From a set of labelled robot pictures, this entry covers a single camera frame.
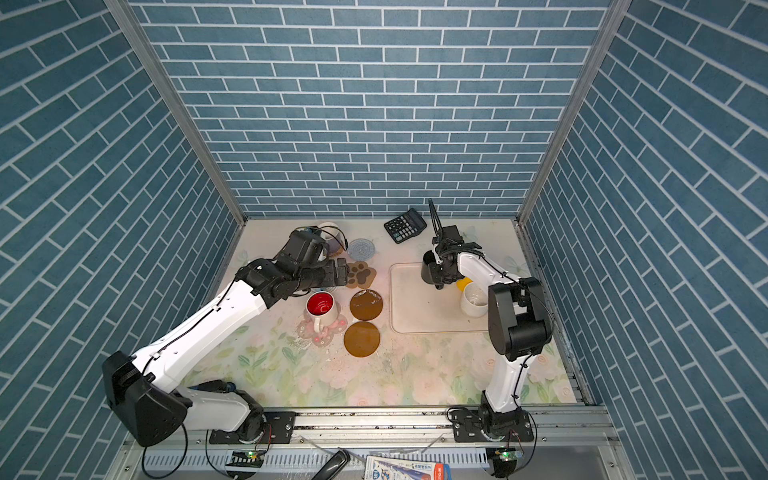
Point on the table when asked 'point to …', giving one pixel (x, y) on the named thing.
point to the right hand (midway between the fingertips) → (437, 273)
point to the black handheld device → (333, 466)
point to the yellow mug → (462, 283)
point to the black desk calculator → (405, 226)
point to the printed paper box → (378, 468)
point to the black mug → (428, 258)
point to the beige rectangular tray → (416, 307)
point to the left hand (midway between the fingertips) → (337, 270)
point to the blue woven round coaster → (361, 250)
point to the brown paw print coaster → (360, 275)
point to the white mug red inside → (321, 307)
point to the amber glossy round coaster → (366, 305)
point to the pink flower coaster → (306, 329)
